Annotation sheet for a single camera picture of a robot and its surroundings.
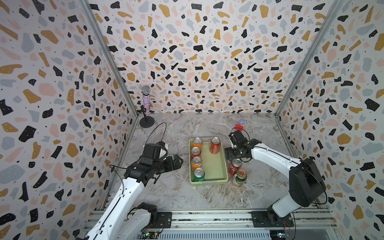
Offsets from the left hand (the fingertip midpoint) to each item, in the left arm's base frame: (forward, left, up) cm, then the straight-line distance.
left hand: (177, 162), depth 76 cm
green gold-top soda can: (-5, -33, -7) cm, 34 cm away
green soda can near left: (-4, -11, -6) cm, 13 cm away
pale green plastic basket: (+7, -20, -19) cm, 28 cm away
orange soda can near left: (+3, -9, -6) cm, 12 cm away
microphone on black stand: (+42, +29, -15) cm, 54 cm away
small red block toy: (+36, -41, -16) cm, 57 cm away
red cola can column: (+10, -9, -7) cm, 15 cm away
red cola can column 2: (+2, -31, -8) cm, 32 cm away
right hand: (+10, -30, -10) cm, 33 cm away
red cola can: (+15, -21, -8) cm, 27 cm away
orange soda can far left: (+17, -10, -7) cm, 21 cm away
